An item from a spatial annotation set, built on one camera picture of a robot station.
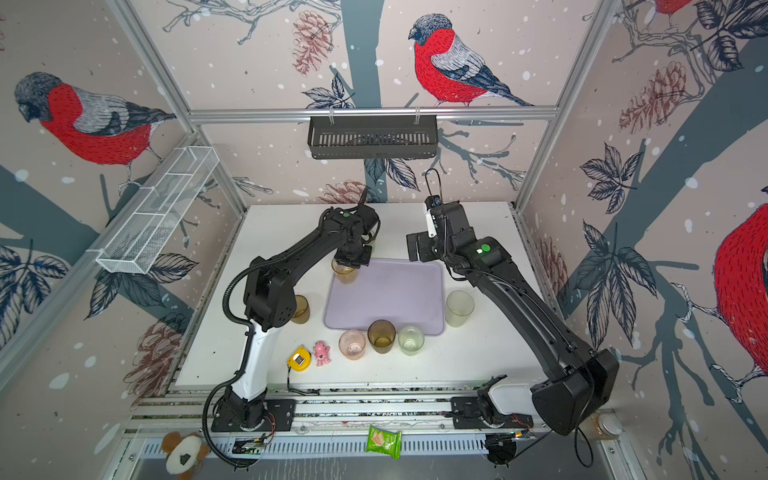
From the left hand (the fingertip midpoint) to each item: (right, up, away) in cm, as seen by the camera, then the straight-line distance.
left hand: (360, 265), depth 92 cm
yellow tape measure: (-16, -25, -11) cm, 31 cm away
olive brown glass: (+7, -20, -7) cm, 22 cm away
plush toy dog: (-37, -40, -25) cm, 60 cm away
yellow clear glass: (-5, -3, +3) cm, 7 cm away
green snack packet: (+8, -39, -24) cm, 46 cm away
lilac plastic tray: (+14, -9, +3) cm, 17 cm away
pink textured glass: (-2, -22, -7) cm, 23 cm away
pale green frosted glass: (+31, -12, -4) cm, 33 cm away
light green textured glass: (+16, -21, -7) cm, 27 cm away
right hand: (+18, +8, -16) cm, 25 cm away
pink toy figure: (-10, -23, -11) cm, 27 cm away
